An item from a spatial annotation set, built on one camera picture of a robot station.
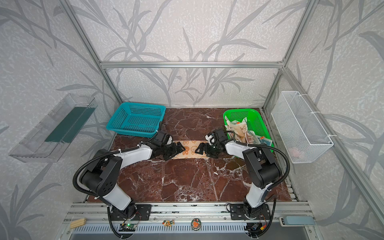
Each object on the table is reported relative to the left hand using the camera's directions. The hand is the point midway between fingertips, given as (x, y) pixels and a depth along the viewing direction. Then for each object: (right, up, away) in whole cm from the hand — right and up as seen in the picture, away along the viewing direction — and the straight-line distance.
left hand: (183, 147), depth 92 cm
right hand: (+12, -1, +1) cm, 12 cm away
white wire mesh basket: (+54, +10, -30) cm, 62 cm away
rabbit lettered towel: (+37, +9, +10) cm, 40 cm away
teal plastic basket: (-37, +17, +22) cm, 46 cm away
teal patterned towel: (+52, +4, +4) cm, 52 cm away
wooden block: (-48, -32, -21) cm, 61 cm away
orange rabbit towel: (+4, -1, +5) cm, 6 cm away
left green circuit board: (-24, -35, -20) cm, 47 cm away
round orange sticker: (+9, -33, -21) cm, 40 cm away
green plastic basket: (+51, +16, +16) cm, 55 cm away
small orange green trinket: (-4, -33, -21) cm, 39 cm away
